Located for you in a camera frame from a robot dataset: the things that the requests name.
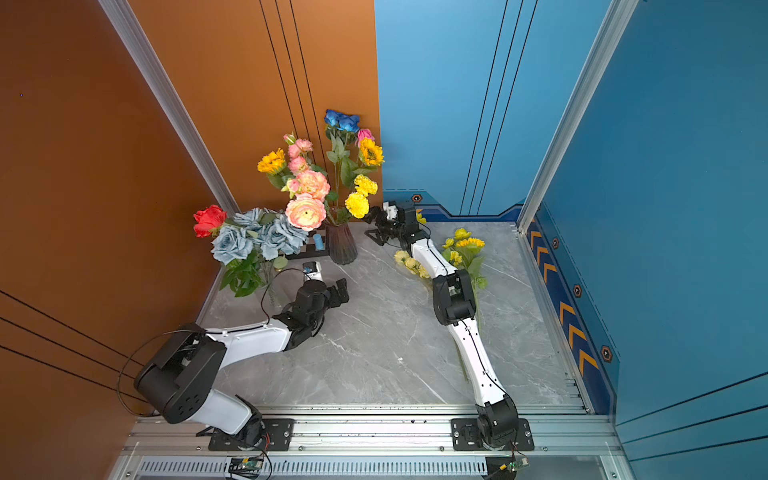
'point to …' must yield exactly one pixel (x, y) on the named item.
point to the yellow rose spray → (403, 256)
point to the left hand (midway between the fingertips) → (336, 279)
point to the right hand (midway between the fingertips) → (362, 223)
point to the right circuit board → (504, 466)
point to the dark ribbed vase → (341, 244)
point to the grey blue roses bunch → (252, 229)
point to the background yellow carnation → (357, 204)
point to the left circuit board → (248, 466)
